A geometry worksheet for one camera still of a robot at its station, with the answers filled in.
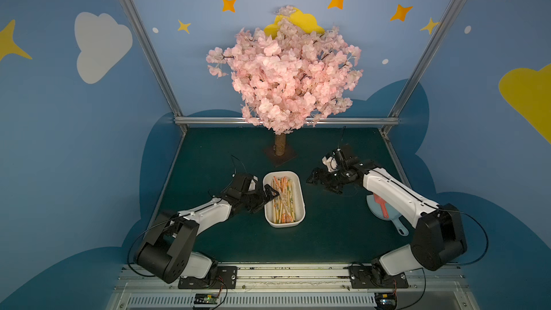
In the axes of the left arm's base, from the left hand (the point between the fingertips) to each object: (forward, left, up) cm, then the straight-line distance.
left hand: (273, 195), depth 88 cm
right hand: (+3, -17, +6) cm, 19 cm away
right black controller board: (-34, -40, -9) cm, 53 cm away
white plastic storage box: (-2, -11, -3) cm, 12 cm away
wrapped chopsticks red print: (+1, -6, -5) cm, 7 cm away
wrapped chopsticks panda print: (-1, -2, -4) cm, 5 cm away
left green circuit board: (-35, +22, -7) cm, 42 cm away
